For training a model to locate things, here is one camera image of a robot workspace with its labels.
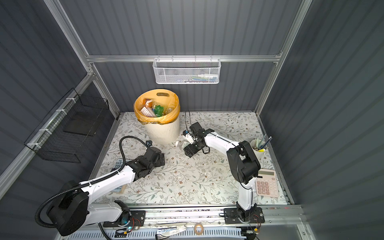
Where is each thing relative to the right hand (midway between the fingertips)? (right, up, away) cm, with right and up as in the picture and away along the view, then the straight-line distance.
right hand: (193, 148), depth 93 cm
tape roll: (+4, -35, -23) cm, 42 cm away
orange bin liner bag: (-19, +33, +3) cm, 39 cm away
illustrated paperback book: (-46, -9, -2) cm, 47 cm away
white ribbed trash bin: (-18, +9, -2) cm, 20 cm away
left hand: (-21, -5, -7) cm, 23 cm away
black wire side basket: (-62, +10, -20) cm, 66 cm away
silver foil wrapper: (-13, -35, -25) cm, 45 cm away
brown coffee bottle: (-29, +29, -2) cm, 41 cm away
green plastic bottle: (-23, +24, +3) cm, 33 cm away
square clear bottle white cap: (-27, +22, -7) cm, 36 cm away
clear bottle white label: (-8, +2, +6) cm, 10 cm away
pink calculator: (+41, -18, -11) cm, 46 cm away
